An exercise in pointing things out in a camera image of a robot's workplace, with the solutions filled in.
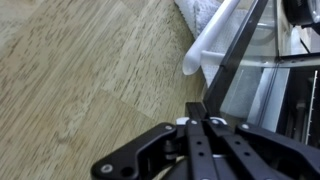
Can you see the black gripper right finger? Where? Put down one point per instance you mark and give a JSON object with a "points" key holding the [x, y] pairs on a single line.
{"points": [[276, 146]]}

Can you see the black mini oven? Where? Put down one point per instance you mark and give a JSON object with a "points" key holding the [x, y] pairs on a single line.
{"points": [[300, 100]]}

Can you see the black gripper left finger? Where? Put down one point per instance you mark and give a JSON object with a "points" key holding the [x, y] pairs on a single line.
{"points": [[196, 150]]}

